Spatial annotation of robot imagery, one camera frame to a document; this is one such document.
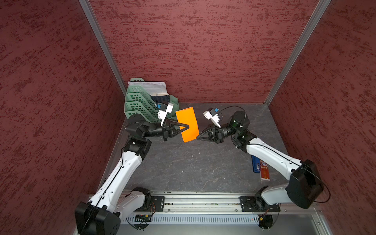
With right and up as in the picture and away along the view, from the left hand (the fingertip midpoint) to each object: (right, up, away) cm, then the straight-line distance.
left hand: (186, 130), depth 58 cm
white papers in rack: (-24, +25, +39) cm, 52 cm away
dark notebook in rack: (-21, +19, +46) cm, 54 cm away
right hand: (+5, -5, +4) cm, 8 cm away
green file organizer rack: (-33, +15, +34) cm, 50 cm away
